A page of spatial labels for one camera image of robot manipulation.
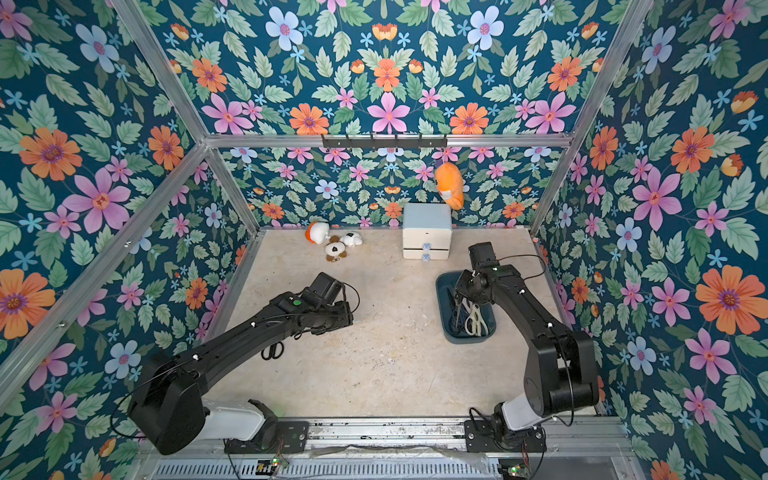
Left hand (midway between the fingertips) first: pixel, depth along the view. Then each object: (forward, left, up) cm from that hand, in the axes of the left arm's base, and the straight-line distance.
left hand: (352, 318), depth 84 cm
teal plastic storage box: (+14, -30, -9) cm, 35 cm away
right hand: (+7, -34, +1) cm, 34 cm away
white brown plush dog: (+34, +8, -7) cm, 35 cm away
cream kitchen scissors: (0, -37, -8) cm, 38 cm away
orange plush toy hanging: (+38, -33, +16) cm, 53 cm away
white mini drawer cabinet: (+29, -25, +3) cm, 39 cm away
